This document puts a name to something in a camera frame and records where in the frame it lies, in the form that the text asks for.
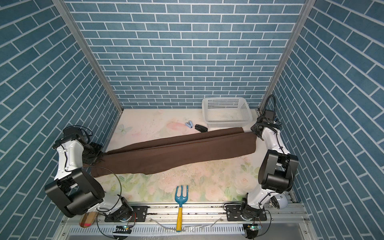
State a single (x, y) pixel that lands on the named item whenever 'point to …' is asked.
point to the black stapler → (201, 128)
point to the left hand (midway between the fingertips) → (101, 152)
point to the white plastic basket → (226, 112)
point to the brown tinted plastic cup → (87, 218)
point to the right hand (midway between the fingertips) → (258, 127)
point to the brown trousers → (205, 147)
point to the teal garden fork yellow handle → (180, 200)
